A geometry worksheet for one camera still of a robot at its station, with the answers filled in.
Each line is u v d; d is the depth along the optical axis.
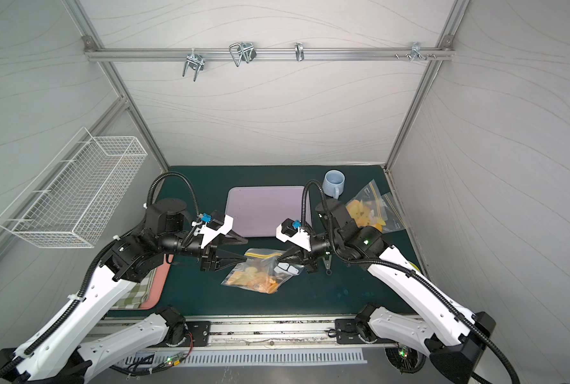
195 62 0.80
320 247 0.55
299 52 0.78
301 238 0.54
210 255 0.50
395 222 0.97
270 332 0.75
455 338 0.38
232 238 0.59
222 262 0.52
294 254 0.57
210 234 0.49
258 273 0.65
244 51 0.76
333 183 1.10
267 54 0.78
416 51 0.77
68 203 0.67
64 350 0.39
